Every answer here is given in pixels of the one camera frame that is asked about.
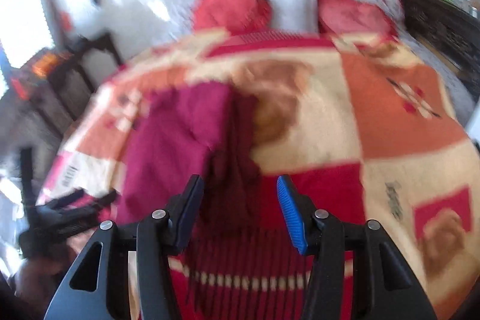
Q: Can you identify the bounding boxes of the large round red cushion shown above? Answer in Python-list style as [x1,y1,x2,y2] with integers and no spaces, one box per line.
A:
[191,0,272,34]

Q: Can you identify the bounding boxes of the dark red knit garment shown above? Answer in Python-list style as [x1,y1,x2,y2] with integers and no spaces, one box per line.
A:
[116,82,260,235]

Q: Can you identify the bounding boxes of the orange cream patterned blanket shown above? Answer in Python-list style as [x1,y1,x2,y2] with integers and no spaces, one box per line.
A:
[41,30,479,319]

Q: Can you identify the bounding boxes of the dark wooden side table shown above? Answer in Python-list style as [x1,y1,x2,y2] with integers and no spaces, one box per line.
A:
[10,30,125,139]

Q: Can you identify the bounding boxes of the person's left hand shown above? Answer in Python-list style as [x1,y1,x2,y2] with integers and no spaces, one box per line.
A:
[15,246,77,312]

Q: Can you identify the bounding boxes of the small round red cushion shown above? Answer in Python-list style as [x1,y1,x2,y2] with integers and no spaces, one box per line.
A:
[317,0,397,36]

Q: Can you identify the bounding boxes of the white square pillow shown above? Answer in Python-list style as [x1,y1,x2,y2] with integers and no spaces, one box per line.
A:
[267,0,318,34]

